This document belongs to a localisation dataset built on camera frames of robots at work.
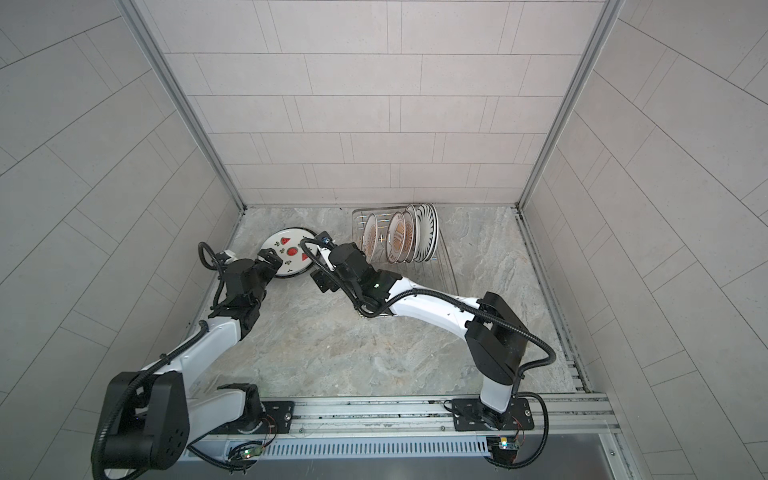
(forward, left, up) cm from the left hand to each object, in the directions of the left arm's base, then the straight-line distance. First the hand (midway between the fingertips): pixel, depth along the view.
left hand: (275, 252), depth 86 cm
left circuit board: (-46, -4, -10) cm, 47 cm away
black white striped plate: (+10, -44, -1) cm, 45 cm away
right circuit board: (-45, -61, -14) cm, 77 cm away
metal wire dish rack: (+2, -49, -10) cm, 51 cm away
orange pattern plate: (+11, -35, -7) cm, 37 cm away
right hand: (-6, -16, +5) cm, 18 cm away
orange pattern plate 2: (+6, -39, 0) cm, 39 cm away
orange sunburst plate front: (+12, -26, -8) cm, 30 cm away
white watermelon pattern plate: (+11, +3, -12) cm, 17 cm away
